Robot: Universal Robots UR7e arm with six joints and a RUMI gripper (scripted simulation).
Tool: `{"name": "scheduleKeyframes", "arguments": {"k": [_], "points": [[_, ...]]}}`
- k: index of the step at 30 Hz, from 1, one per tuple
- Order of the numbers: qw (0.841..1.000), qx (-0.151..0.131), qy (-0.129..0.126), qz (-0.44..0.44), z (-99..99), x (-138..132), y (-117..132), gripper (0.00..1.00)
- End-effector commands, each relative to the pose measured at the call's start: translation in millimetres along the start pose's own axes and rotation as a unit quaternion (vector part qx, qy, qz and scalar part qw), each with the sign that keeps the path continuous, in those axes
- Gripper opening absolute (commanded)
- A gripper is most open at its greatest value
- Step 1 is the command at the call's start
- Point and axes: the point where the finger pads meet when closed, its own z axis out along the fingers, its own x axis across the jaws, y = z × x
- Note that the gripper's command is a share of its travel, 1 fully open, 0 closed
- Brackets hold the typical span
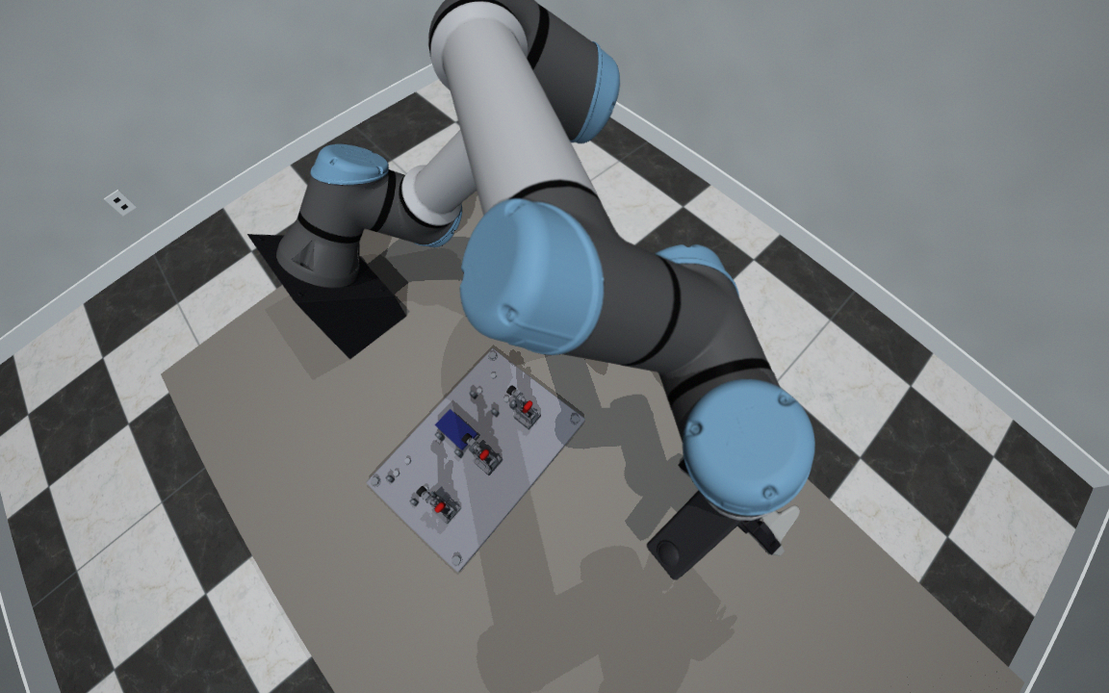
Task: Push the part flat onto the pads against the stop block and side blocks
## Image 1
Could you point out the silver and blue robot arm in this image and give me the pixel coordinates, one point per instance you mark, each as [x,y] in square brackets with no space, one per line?
[557,278]

